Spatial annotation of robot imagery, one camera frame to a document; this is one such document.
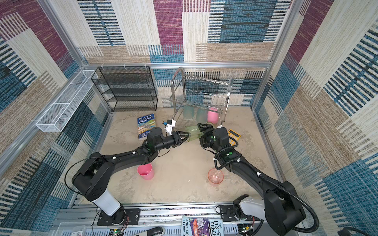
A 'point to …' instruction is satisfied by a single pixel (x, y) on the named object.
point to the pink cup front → (146, 171)
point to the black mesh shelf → (127, 88)
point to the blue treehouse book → (145, 123)
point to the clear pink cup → (215, 177)
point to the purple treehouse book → (202, 226)
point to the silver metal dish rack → (196, 100)
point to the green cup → (194, 132)
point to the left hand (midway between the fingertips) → (191, 134)
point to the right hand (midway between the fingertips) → (196, 129)
